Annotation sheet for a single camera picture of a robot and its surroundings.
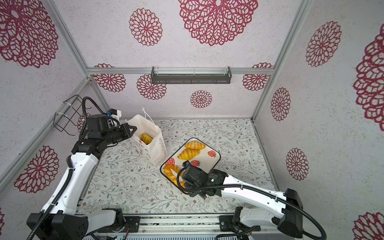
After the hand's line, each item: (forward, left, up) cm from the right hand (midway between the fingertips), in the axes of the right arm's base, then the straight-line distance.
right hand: (189, 183), depth 73 cm
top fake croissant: (+30, -2, -10) cm, 32 cm away
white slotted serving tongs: (+3, +7, +3) cm, 8 cm away
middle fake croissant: (+23, +2, -9) cm, 25 cm away
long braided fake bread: (+12, +14, -10) cm, 21 cm away
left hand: (+20, +27, +16) cm, 37 cm away
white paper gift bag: (+17, +19, +2) cm, 26 cm away
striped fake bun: (+29, +30, -3) cm, 42 cm away
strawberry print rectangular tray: (+23, -10, -15) cm, 29 cm away
